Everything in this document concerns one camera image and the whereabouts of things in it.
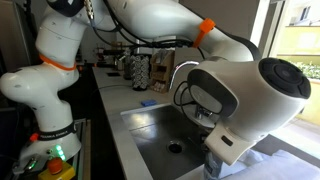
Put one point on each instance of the yellow emergency stop box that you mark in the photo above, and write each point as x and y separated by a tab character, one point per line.
56	170

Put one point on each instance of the crumpled white cloth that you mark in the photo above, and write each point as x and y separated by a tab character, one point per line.
256	156

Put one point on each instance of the stainless steel sink basin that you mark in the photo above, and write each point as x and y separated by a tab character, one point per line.
150	133

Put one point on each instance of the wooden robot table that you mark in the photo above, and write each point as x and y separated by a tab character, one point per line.
86	150

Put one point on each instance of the round sink drain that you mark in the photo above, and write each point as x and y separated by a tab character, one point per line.
175	147

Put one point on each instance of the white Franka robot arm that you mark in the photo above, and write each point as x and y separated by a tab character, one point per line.
50	83

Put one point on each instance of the black patterned utensil holder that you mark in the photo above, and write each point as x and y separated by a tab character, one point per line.
140	71

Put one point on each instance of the wooden countertop organiser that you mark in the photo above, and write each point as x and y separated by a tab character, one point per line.
162	71

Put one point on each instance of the blue sponge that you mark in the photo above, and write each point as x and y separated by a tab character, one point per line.
149	103

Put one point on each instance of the black flat pad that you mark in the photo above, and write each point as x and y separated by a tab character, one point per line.
114	74

